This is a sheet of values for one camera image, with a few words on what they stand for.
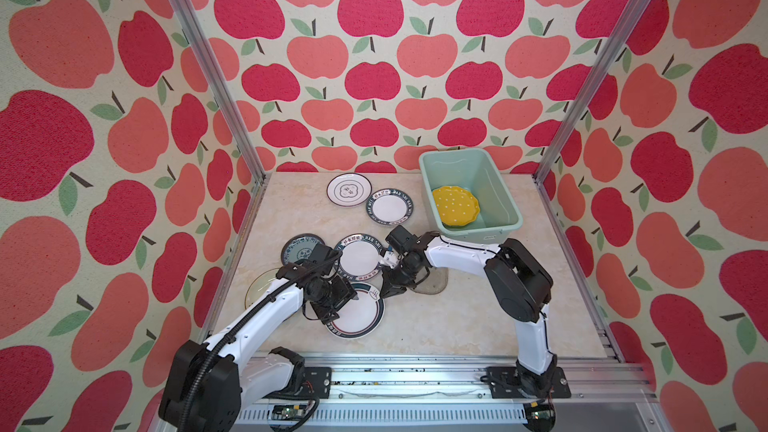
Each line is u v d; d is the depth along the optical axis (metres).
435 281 0.93
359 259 0.96
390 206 1.12
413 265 0.73
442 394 0.73
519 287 0.51
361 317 0.82
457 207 1.11
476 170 1.09
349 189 1.17
